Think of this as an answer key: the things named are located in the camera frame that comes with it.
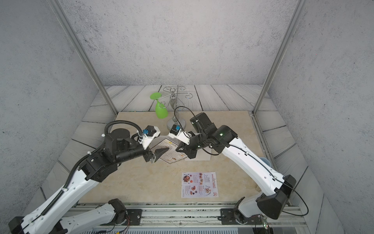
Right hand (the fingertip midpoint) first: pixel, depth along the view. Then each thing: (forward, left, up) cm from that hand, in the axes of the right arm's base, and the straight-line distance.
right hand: (178, 149), depth 65 cm
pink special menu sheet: (-5, -8, -30) cm, 32 cm away
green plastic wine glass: (+37, +16, -12) cm, 42 cm away
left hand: (+1, +6, +4) cm, 7 cm away
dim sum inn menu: (+1, +4, -7) cm, 8 cm away
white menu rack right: (-5, -10, +4) cm, 12 cm away
